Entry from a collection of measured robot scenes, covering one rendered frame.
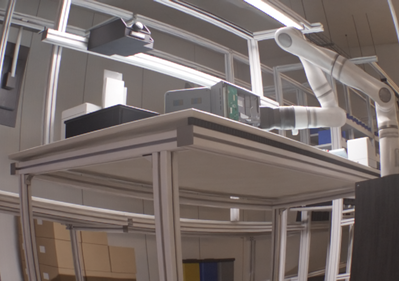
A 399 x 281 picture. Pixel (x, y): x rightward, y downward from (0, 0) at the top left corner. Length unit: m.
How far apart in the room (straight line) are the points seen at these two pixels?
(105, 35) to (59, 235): 3.27
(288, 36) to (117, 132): 0.69
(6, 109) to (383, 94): 2.45
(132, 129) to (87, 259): 4.05
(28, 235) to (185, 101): 0.77
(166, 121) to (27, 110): 5.07
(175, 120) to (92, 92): 5.87
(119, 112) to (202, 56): 7.47
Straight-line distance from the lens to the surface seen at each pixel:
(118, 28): 2.23
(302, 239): 5.38
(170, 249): 1.46
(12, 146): 6.23
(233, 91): 2.02
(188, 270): 7.81
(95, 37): 2.32
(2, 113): 3.52
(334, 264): 4.59
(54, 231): 5.25
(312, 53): 1.94
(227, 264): 8.54
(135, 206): 7.66
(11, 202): 2.84
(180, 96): 2.04
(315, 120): 1.98
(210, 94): 2.02
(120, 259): 5.89
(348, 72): 1.90
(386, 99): 1.87
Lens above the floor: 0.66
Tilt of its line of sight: 10 degrees up
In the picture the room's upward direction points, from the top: 2 degrees counter-clockwise
